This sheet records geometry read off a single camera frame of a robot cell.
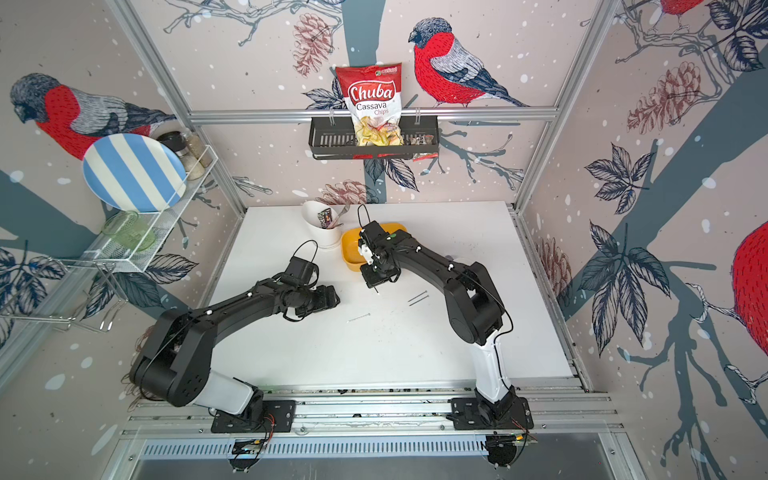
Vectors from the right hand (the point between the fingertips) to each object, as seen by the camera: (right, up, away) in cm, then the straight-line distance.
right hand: (370, 278), depth 91 cm
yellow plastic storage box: (-7, +6, +13) cm, 16 cm away
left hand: (-11, -5, -1) cm, 12 cm away
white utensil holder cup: (-16, +12, +12) cm, 24 cm away
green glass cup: (-54, +15, -23) cm, 61 cm away
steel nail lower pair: (+16, -8, +4) cm, 18 cm away
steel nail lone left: (-4, -12, -1) cm, 12 cm away
